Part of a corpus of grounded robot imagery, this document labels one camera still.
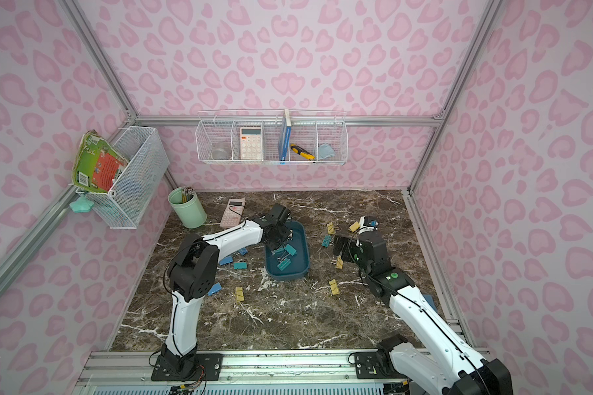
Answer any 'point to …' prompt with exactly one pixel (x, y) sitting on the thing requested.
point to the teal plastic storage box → (291, 260)
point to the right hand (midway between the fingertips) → (345, 237)
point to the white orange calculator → (250, 142)
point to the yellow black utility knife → (302, 152)
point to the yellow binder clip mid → (339, 263)
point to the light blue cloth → (325, 151)
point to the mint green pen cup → (188, 206)
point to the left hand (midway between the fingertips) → (287, 231)
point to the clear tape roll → (220, 154)
